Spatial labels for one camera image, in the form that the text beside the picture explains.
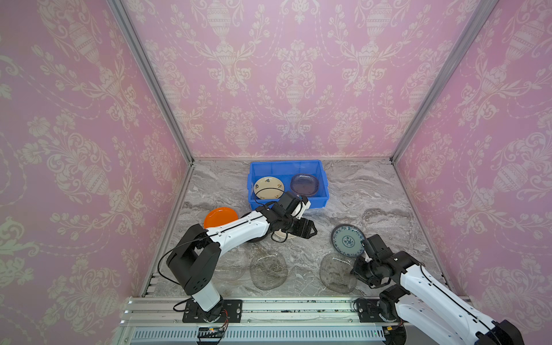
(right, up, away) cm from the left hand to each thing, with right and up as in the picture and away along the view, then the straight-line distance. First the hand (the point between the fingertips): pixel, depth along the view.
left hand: (311, 232), depth 82 cm
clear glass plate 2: (+10, -16, +1) cm, 19 cm away
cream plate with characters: (-16, +17, -4) cm, 24 cm away
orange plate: (-39, +3, +16) cm, 42 cm away
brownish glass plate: (0, +18, +26) cm, 32 cm away
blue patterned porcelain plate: (+17, -6, +9) cm, 20 cm away
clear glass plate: (-16, -15, +2) cm, 22 cm away
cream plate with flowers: (-10, +1, -8) cm, 13 cm away
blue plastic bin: (-9, +24, +32) cm, 41 cm away
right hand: (+16, -15, 0) cm, 22 cm away
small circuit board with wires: (-35, -33, -9) cm, 49 cm away
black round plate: (-22, -5, +7) cm, 23 cm away
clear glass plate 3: (-31, -14, +4) cm, 34 cm away
